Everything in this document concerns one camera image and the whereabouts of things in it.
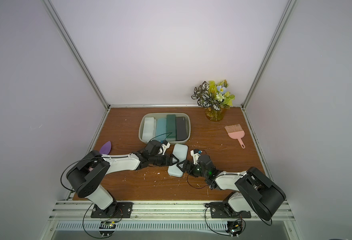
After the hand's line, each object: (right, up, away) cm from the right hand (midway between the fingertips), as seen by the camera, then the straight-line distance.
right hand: (180, 165), depth 83 cm
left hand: (-2, +1, +2) cm, 3 cm away
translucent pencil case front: (-22, +20, +21) cm, 36 cm away
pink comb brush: (+40, +17, +20) cm, 48 cm away
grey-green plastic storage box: (-13, +29, +27) cm, 42 cm away
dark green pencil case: (-6, +21, +20) cm, 30 cm away
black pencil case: (+1, +17, +18) cm, 24 cm away
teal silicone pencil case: (-13, +19, +21) cm, 31 cm away
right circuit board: (+26, -26, -13) cm, 39 cm away
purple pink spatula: (-50, +7, +14) cm, 52 cm away
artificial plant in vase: (+22, +40, +10) cm, 47 cm away
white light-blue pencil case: (0, +5, +9) cm, 11 cm away
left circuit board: (-37, -26, -11) cm, 47 cm away
